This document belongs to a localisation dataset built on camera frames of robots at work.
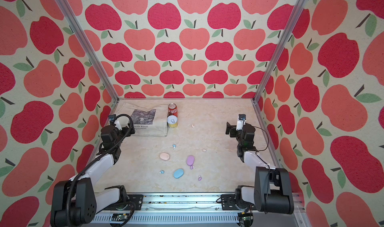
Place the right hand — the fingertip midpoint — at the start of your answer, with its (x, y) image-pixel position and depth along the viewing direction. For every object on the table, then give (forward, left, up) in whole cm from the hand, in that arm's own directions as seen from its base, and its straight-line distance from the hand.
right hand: (237, 125), depth 88 cm
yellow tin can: (+5, +42, -8) cm, 43 cm away
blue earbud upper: (-11, +39, -13) cm, 42 cm away
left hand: (-7, +66, +4) cm, 67 cm away
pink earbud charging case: (-19, +43, -11) cm, 48 cm away
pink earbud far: (+6, +28, -13) cm, 32 cm away
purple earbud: (-23, +26, -13) cm, 37 cm away
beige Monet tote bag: (+2, +58, -5) cm, 58 cm away
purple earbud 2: (-28, +21, -13) cm, 38 cm away
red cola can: (+11, +43, -3) cm, 44 cm away
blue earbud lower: (-27, +43, -13) cm, 52 cm away
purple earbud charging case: (-19, +27, -13) cm, 36 cm away
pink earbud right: (-12, +19, -13) cm, 26 cm away
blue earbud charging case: (-27, +33, -12) cm, 44 cm away
